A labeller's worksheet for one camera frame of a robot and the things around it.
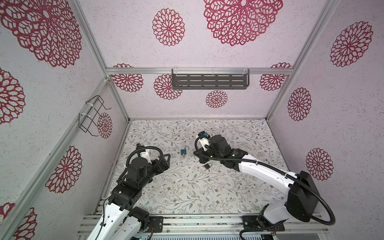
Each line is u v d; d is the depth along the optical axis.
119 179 0.53
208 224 0.75
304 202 0.42
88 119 0.75
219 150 0.61
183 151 1.00
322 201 0.38
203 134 0.70
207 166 0.95
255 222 0.73
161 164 0.63
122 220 0.47
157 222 0.75
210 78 0.93
